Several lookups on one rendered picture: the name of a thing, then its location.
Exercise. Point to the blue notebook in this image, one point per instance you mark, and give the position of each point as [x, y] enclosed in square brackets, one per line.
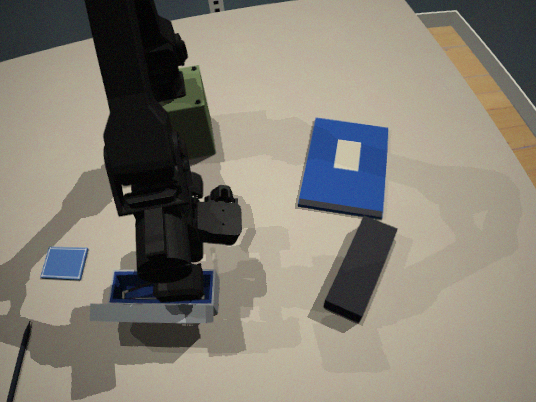
[346, 169]

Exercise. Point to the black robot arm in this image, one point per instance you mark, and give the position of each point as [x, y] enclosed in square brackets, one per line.
[141, 147]

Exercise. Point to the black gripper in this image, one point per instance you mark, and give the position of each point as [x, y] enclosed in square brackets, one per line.
[192, 287]

